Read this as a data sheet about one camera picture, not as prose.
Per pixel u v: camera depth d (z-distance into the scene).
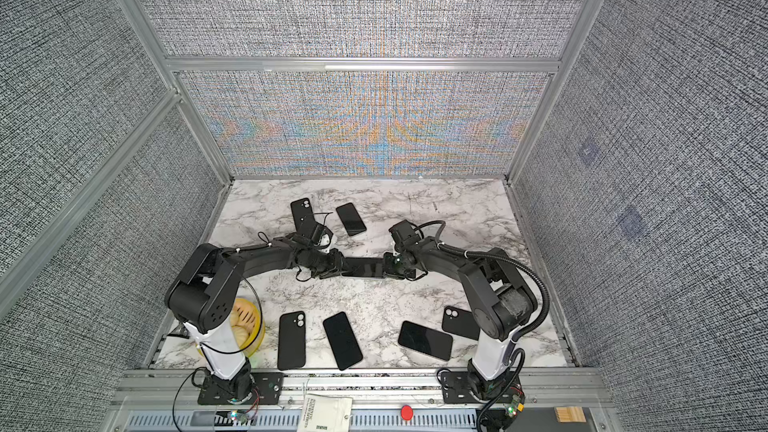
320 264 0.82
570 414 0.69
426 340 1.15
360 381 0.75
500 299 0.48
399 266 0.80
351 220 1.07
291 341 0.82
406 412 0.69
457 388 0.73
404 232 0.76
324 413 0.71
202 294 0.49
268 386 0.73
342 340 0.81
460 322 0.85
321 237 0.83
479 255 0.52
